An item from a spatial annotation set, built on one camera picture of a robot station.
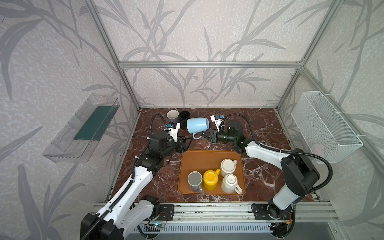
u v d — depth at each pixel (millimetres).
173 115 1091
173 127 663
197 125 778
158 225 704
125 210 435
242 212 753
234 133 674
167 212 734
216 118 748
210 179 755
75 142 631
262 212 726
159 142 558
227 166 834
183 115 1034
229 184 725
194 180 739
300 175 456
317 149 738
